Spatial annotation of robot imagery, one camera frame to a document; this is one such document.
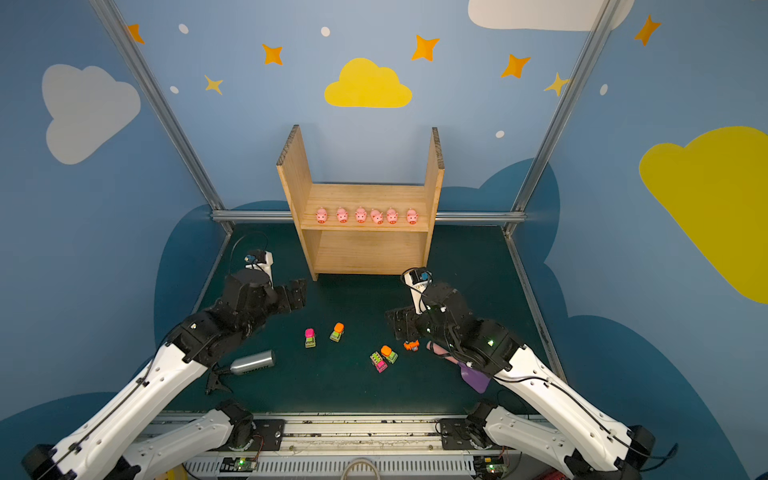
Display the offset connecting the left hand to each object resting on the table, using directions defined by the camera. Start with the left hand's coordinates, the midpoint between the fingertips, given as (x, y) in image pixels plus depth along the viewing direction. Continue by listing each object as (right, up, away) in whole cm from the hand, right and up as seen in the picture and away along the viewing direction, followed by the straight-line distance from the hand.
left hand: (295, 288), depth 73 cm
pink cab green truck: (0, -18, +16) cm, 24 cm away
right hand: (+26, -5, -3) cm, 27 cm away
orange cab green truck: (+7, -16, +18) cm, 25 cm away
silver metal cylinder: (-13, -22, +11) cm, 28 cm away
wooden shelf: (+16, +16, +11) cm, 25 cm away
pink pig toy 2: (+24, +19, +11) cm, 33 cm away
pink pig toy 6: (+4, +20, +11) cm, 23 cm away
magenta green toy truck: (+20, -23, +11) cm, 33 cm away
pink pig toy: (+30, +19, +11) cm, 38 cm away
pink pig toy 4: (+15, +20, +11) cm, 27 cm away
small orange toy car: (+30, -19, +16) cm, 39 cm away
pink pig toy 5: (+10, +20, +11) cm, 25 cm away
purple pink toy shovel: (+48, -27, +11) cm, 56 cm away
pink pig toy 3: (+20, +19, +11) cm, 30 cm away
